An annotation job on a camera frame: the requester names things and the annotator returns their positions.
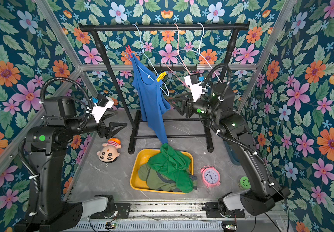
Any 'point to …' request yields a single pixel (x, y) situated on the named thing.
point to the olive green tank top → (157, 181)
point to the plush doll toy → (109, 152)
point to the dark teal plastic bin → (232, 158)
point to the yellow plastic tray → (140, 156)
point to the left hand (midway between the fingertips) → (120, 117)
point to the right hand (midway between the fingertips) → (178, 93)
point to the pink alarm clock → (211, 176)
